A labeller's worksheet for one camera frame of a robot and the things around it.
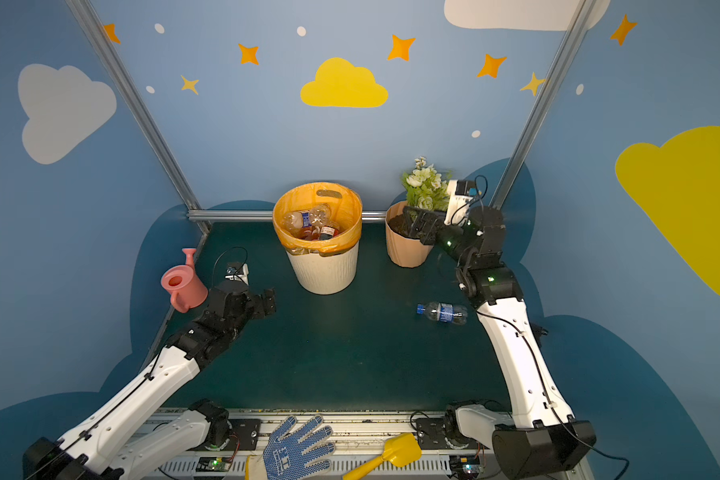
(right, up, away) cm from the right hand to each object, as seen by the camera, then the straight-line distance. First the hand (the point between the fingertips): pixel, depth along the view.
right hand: (422, 204), depth 66 cm
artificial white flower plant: (+5, +9, +23) cm, 25 cm away
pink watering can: (-68, -21, +25) cm, 75 cm away
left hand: (-41, -21, +13) cm, 48 cm away
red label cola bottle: (-25, -4, +27) cm, 37 cm away
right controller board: (+12, -63, +5) cm, 64 cm away
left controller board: (-49, -62, +5) cm, 79 cm away
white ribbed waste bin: (-25, -18, +25) cm, 40 cm away
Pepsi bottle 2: (-35, -1, +25) cm, 43 cm away
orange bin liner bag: (-19, +5, +29) cm, 35 cm away
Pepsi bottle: (+12, -30, +27) cm, 42 cm away
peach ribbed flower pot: (+1, -9, +33) cm, 35 cm away
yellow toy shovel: (-4, -59, +6) cm, 60 cm away
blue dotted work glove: (-31, -61, +5) cm, 69 cm away
